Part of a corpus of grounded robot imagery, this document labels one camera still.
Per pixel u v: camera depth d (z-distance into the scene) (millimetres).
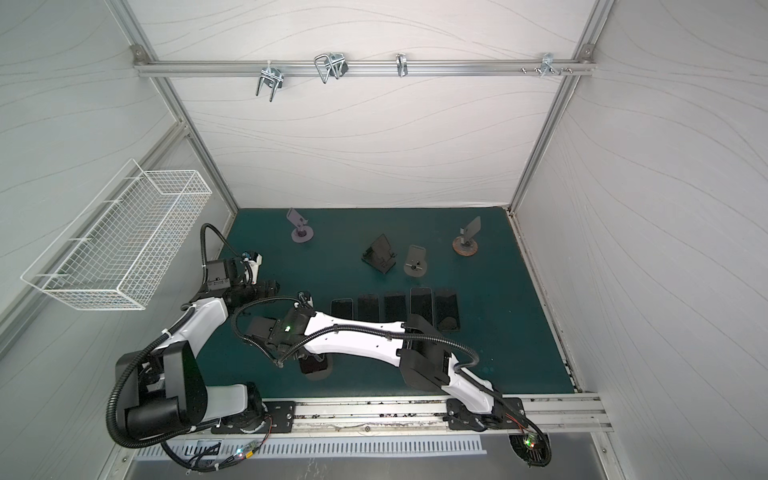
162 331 465
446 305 931
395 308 953
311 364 765
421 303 931
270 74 777
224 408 580
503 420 637
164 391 416
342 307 929
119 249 686
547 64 764
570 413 768
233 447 702
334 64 764
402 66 781
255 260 817
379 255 977
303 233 1111
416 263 987
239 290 748
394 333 484
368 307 920
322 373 767
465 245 1063
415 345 536
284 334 519
